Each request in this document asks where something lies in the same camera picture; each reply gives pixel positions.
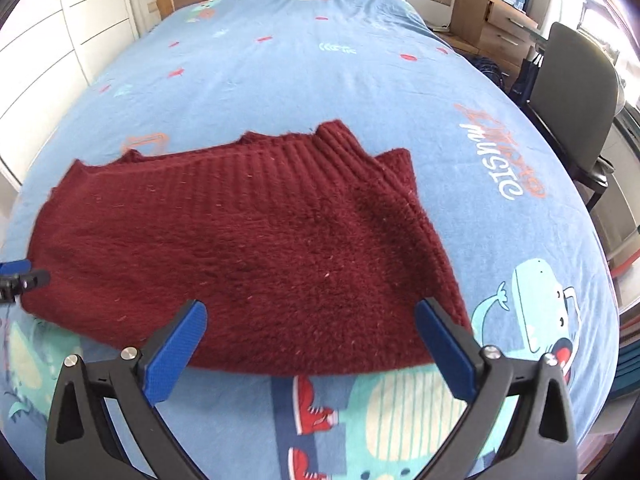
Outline dark red knit sweater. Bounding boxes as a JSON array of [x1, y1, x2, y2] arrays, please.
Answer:
[[25, 119, 473, 378]]

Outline dark grey chair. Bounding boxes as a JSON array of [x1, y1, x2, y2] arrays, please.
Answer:
[[520, 21, 621, 211]]

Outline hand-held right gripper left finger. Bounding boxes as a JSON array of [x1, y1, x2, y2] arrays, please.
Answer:
[[45, 299, 208, 480]]

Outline bed with blue printed sheet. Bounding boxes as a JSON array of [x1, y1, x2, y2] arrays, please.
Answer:
[[0, 0, 623, 480]]

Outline white wardrobe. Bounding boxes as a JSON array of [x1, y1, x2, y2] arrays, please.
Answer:
[[0, 0, 156, 181]]

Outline teal striped cushion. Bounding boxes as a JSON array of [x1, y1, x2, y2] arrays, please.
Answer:
[[612, 332, 640, 398]]

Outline dark blue bag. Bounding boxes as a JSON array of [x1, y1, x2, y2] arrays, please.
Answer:
[[470, 55, 512, 92]]

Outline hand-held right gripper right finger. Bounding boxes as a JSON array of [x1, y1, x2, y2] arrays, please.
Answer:
[[415, 298, 579, 480]]

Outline wooden drawer cabinet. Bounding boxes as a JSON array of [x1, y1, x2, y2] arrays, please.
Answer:
[[450, 0, 540, 68]]

